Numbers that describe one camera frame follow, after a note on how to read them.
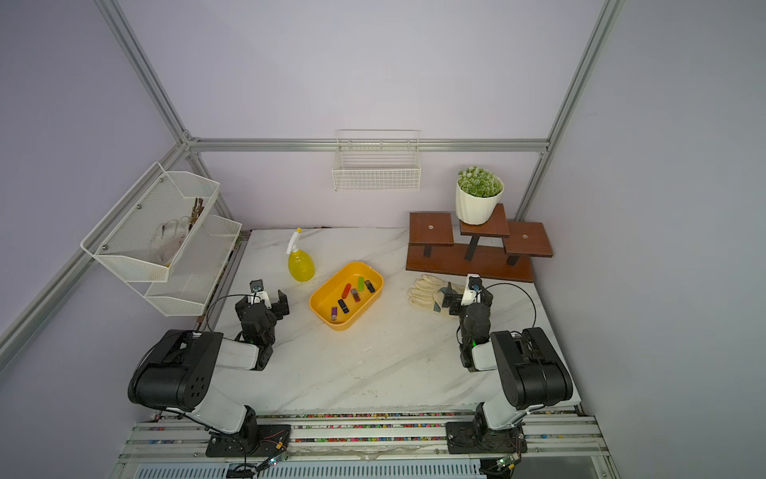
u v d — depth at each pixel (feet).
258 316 2.38
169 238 2.57
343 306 3.22
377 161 3.28
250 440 2.18
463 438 2.41
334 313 3.14
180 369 1.54
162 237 2.55
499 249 3.60
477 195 2.69
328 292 3.25
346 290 3.34
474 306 2.35
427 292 3.33
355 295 3.31
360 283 3.47
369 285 3.41
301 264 3.53
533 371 1.55
